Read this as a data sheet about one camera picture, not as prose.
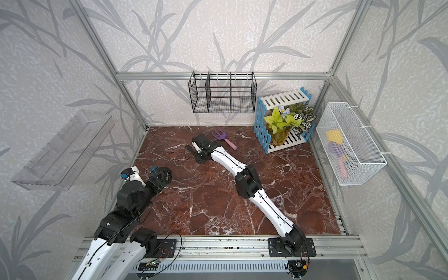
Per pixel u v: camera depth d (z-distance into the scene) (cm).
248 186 68
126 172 62
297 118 89
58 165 65
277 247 73
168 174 76
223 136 115
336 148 82
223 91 105
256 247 75
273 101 96
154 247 68
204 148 81
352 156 62
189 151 107
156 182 63
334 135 85
